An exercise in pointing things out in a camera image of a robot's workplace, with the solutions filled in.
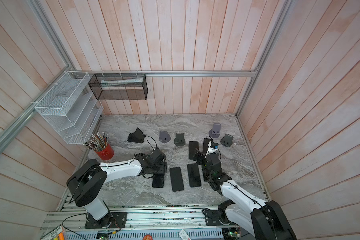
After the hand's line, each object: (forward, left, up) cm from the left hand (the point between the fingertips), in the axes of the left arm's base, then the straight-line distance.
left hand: (162, 170), depth 90 cm
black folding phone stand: (+23, +19, +4) cm, 30 cm away
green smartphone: (-7, +2, +2) cm, 7 cm away
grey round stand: (+23, 0, +3) cm, 23 cm away
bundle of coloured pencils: (+9, +35, +18) cm, 41 cm away
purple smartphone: (-5, -9, -1) cm, 10 cm away
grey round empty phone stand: (+20, -44, +4) cm, 48 cm away
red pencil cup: (+8, +34, +6) cm, 36 cm away
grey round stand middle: (+21, -11, +2) cm, 24 cm away
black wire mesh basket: (+54, +33, +23) cm, 67 cm away
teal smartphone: (+20, -20, -1) cm, 28 cm away
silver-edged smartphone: (+21, -30, -4) cm, 37 cm away
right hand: (+8, -24, +11) cm, 27 cm away
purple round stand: (+27, -36, +4) cm, 46 cm away
